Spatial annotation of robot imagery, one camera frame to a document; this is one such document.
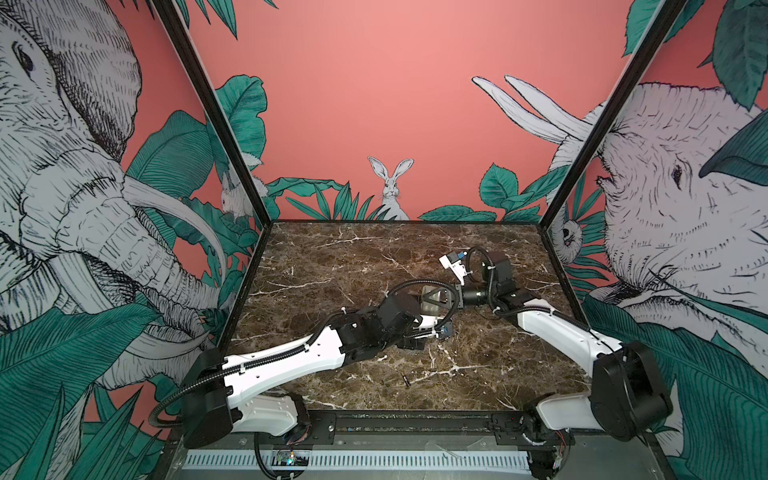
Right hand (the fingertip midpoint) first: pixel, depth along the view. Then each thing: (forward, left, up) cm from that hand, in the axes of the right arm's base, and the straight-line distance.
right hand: (425, 299), depth 74 cm
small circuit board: (-31, +33, -20) cm, 50 cm away
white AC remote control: (0, -2, -1) cm, 2 cm away
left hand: (-1, +1, 0) cm, 2 cm away
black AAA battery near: (-14, +4, -21) cm, 26 cm away
